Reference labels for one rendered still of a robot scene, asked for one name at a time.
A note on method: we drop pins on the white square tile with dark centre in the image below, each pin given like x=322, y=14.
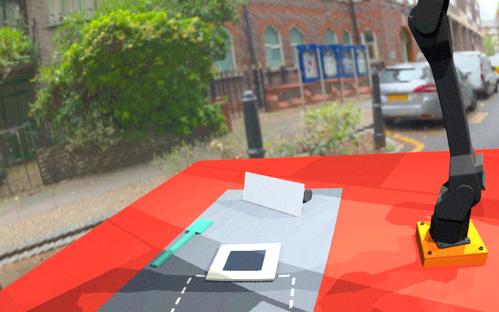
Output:
x=246, y=262

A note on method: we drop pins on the teal small trowel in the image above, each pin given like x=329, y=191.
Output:
x=199, y=227

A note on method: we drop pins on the grey flat mat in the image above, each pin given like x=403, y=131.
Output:
x=304, y=247

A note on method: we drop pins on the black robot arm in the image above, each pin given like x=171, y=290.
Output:
x=449, y=224

